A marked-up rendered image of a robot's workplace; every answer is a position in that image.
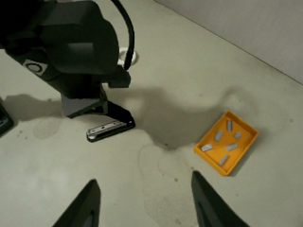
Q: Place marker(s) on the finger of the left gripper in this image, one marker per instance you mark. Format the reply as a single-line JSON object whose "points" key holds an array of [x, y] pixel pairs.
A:
{"points": [[93, 111]]}

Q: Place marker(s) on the orange tray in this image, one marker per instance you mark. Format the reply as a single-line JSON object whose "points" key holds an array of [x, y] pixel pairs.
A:
{"points": [[248, 135]]}

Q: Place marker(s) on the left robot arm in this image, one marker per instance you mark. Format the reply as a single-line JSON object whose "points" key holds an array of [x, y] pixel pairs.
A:
{"points": [[72, 36]]}

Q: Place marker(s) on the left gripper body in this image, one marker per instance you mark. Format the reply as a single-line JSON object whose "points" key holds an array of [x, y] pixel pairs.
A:
{"points": [[83, 91]]}

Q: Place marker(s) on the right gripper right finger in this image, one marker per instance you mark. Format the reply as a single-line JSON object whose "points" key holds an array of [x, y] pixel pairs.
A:
{"points": [[211, 209]]}

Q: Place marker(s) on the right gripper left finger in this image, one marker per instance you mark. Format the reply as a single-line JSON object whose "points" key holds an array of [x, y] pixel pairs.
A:
{"points": [[84, 210]]}

